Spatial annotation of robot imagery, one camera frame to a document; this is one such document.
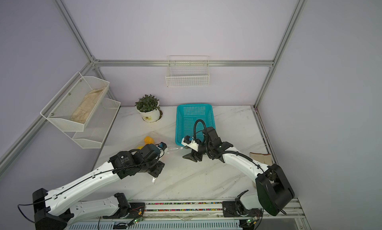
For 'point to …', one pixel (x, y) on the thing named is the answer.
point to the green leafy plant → (147, 103)
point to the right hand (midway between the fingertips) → (188, 151)
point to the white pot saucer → (161, 115)
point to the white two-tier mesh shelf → (93, 134)
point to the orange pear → (148, 140)
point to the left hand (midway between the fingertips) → (160, 168)
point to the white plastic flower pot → (150, 116)
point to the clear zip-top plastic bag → (171, 149)
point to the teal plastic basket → (185, 117)
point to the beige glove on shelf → (85, 108)
